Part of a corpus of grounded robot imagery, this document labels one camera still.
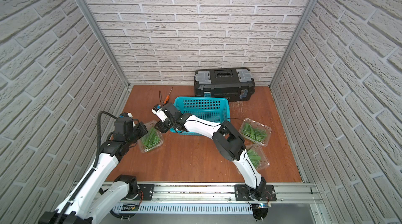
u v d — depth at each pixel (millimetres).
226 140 562
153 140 894
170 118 699
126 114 717
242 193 738
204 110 1033
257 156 829
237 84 974
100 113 594
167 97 1098
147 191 731
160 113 786
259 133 920
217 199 729
